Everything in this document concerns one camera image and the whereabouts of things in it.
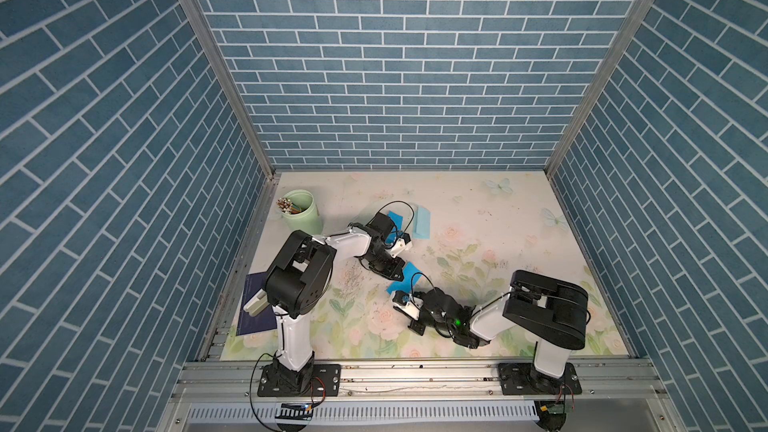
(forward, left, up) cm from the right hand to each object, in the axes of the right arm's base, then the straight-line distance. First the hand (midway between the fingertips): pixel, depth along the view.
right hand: (397, 307), depth 86 cm
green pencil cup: (+21, +30, +12) cm, 38 cm away
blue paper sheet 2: (+10, -3, +1) cm, 11 cm away
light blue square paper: (+30, -6, +1) cm, 31 cm away
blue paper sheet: (+17, +1, +16) cm, 23 cm away
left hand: (+9, -2, 0) cm, 9 cm away
